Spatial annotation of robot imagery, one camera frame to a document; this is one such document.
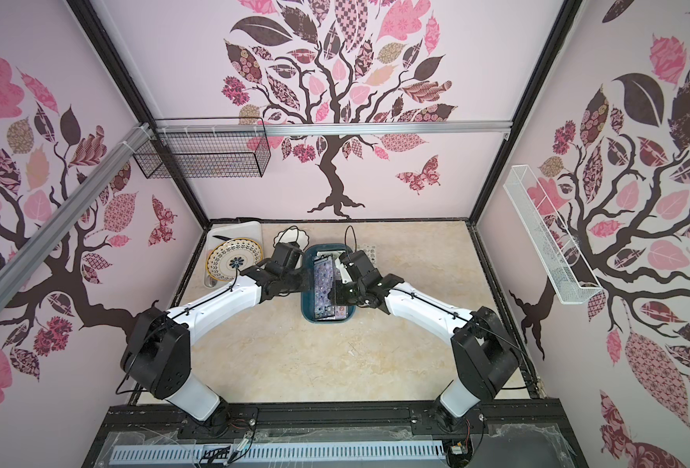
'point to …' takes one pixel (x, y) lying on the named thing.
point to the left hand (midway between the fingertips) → (308, 284)
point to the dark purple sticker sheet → (324, 278)
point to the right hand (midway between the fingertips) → (328, 299)
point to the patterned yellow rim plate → (228, 257)
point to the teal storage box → (308, 297)
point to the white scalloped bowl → (292, 234)
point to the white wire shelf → (559, 256)
